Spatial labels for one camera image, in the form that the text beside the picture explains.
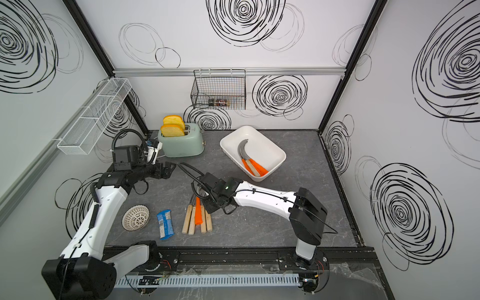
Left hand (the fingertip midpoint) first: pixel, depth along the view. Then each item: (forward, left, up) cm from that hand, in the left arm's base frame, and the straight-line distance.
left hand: (164, 162), depth 78 cm
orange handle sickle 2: (+10, -44, -19) cm, 49 cm away
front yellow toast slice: (+21, +3, -2) cm, 21 cm away
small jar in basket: (+29, -22, +11) cm, 38 cm away
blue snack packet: (-19, 0, -21) cm, 28 cm away
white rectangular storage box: (+27, -43, -20) cm, 54 cm away
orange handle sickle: (-16, -15, -19) cm, 29 cm away
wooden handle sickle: (-20, -9, -20) cm, 30 cm away
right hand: (-14, -19, -11) cm, 26 cm away
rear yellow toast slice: (+27, +4, -1) cm, 27 cm away
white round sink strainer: (-16, +15, -21) cm, 31 cm away
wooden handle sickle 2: (+22, -33, -21) cm, 45 cm away
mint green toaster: (+21, -4, -13) cm, 25 cm away
